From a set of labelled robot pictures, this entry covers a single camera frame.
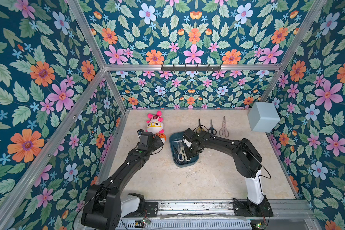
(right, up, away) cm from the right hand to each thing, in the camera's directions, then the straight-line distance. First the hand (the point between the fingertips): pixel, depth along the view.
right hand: (188, 154), depth 92 cm
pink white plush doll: (-24, +18, +9) cm, 31 cm away
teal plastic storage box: (-8, +3, +4) cm, 9 cm away
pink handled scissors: (+28, +15, +15) cm, 35 cm away
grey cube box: (+51, +25, +4) cm, 57 cm away
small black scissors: (+18, +15, +15) cm, 28 cm away
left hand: (-20, +10, -5) cm, 22 cm away
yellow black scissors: (+9, +15, +15) cm, 23 cm away
